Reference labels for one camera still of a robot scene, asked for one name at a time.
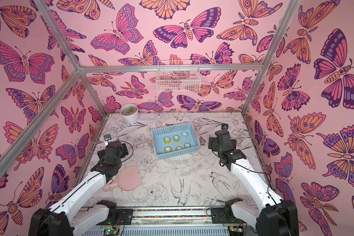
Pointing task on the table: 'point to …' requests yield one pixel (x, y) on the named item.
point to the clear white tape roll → (184, 134)
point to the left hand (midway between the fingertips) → (115, 145)
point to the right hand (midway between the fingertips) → (218, 139)
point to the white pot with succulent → (129, 112)
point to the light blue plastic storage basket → (159, 134)
